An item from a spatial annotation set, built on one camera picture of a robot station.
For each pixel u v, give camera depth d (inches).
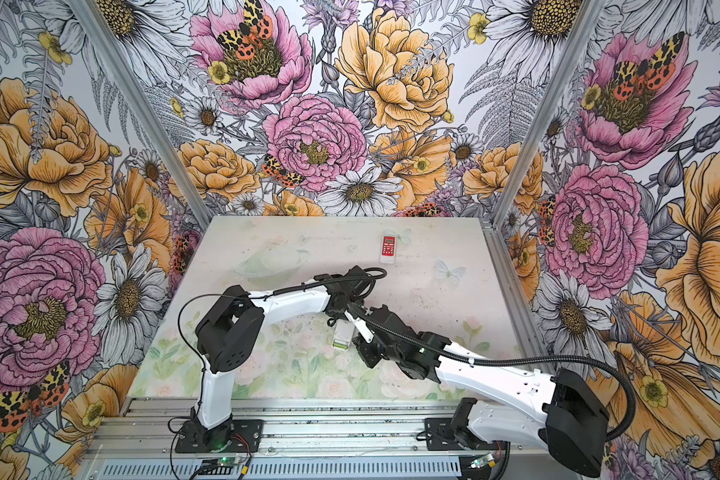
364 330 27.1
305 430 30.0
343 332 36.0
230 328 21.4
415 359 21.8
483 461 28.2
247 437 28.7
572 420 15.8
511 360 19.4
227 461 28.1
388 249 44.0
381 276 30.3
